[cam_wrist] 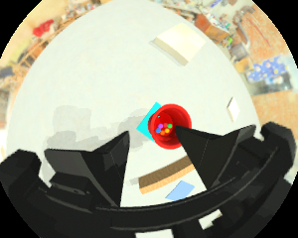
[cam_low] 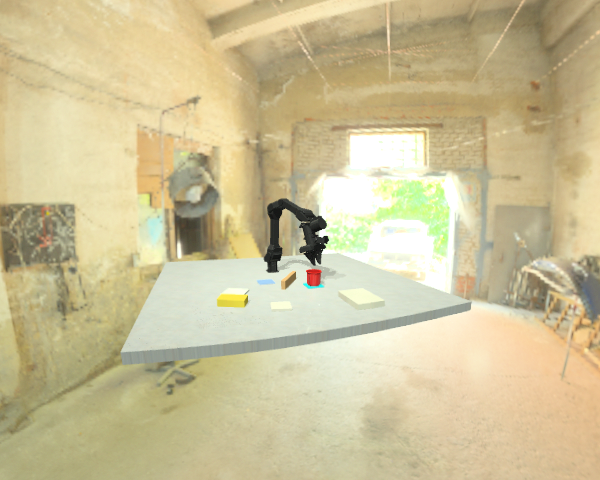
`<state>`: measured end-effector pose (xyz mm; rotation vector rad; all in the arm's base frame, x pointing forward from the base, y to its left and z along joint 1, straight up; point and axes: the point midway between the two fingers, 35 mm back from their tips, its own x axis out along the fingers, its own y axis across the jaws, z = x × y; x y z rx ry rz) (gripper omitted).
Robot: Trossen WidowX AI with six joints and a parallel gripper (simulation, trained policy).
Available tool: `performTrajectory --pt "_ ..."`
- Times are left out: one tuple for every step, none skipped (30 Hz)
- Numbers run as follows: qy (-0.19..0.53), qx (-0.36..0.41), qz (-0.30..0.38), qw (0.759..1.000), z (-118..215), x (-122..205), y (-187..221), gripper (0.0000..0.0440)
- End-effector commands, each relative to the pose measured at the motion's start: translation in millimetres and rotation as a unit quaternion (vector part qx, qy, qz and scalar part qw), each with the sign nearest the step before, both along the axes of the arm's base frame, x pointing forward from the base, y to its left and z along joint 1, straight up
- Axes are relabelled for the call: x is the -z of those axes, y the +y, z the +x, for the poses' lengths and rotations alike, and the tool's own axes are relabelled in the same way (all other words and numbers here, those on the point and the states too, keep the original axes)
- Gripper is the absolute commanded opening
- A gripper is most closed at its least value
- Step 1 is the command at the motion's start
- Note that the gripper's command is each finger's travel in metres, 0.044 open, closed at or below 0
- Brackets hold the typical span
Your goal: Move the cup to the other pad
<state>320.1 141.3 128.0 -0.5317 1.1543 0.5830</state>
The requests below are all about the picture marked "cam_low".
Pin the red cup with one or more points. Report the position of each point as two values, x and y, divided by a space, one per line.
313 277

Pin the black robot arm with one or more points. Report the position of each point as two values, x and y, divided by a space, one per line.
313 224

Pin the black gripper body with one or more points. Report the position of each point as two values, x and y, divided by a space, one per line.
310 246

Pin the yellow rectangular block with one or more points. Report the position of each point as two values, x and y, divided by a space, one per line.
226 300

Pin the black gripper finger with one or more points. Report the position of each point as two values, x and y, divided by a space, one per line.
311 257
318 255

